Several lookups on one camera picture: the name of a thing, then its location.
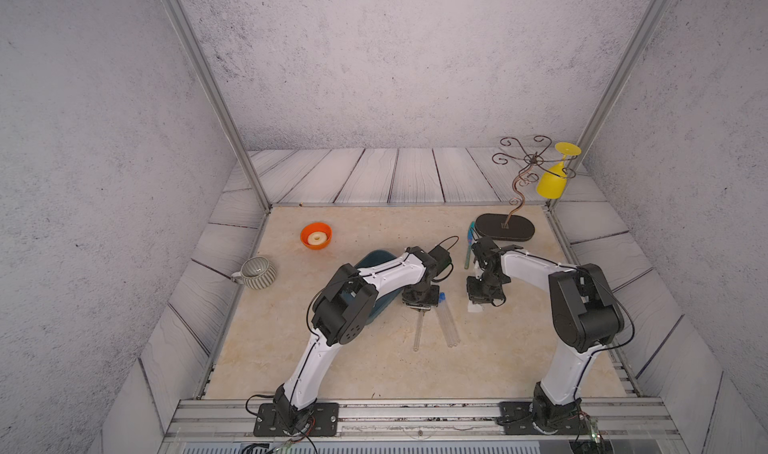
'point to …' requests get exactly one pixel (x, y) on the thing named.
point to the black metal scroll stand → (503, 226)
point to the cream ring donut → (317, 238)
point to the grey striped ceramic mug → (257, 273)
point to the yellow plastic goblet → (551, 185)
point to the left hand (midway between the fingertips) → (433, 312)
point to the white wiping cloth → (474, 307)
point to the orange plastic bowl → (315, 227)
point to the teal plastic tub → (385, 303)
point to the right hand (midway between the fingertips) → (475, 299)
